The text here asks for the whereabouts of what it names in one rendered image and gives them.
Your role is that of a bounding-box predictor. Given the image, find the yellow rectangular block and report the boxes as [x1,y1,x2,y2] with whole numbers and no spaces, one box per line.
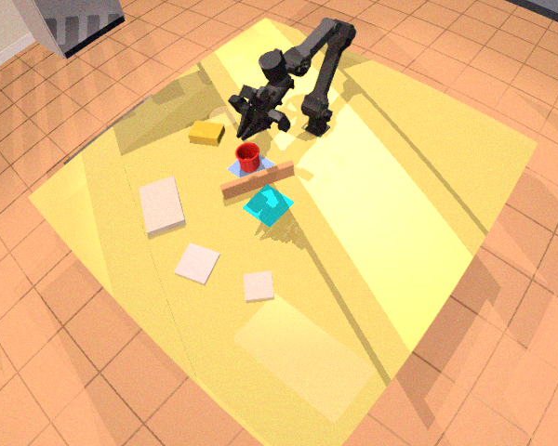
[188,121,225,145]

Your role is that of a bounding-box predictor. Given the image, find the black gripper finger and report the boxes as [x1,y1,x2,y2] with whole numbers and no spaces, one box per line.
[241,112,271,140]
[236,107,253,138]

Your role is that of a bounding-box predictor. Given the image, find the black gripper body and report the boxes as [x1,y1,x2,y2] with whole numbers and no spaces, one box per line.
[228,84,291,132]

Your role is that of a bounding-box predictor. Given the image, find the red cup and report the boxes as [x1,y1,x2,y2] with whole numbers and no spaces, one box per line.
[235,142,260,172]

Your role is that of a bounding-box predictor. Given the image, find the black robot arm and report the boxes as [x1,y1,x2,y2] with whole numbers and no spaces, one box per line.
[238,18,356,138]

